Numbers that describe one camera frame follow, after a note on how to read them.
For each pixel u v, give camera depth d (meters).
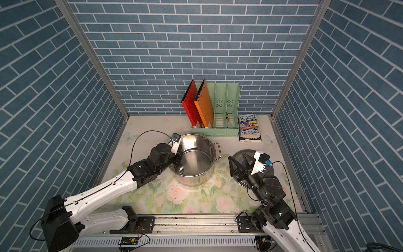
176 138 0.65
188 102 0.89
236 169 0.58
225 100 1.15
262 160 0.56
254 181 0.58
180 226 0.74
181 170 0.89
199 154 0.96
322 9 0.71
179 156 0.67
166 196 0.83
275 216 0.51
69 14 0.72
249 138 1.05
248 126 1.09
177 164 0.69
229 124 1.15
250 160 0.67
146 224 0.74
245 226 0.74
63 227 0.37
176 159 0.68
